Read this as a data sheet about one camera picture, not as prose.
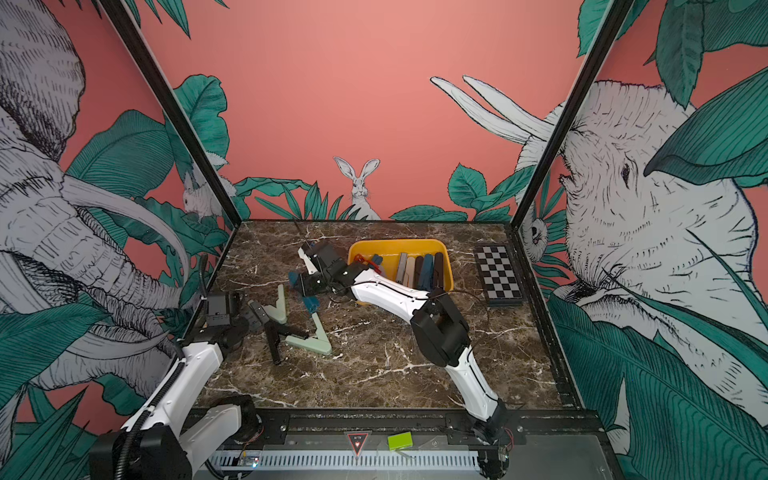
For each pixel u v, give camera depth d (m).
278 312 0.95
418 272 1.01
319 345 0.87
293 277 0.83
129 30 0.71
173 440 0.42
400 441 0.71
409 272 1.03
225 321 0.64
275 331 0.91
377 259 1.07
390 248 1.12
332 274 0.68
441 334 0.52
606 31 0.72
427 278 0.98
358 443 0.71
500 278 1.01
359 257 1.05
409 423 0.77
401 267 1.04
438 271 1.00
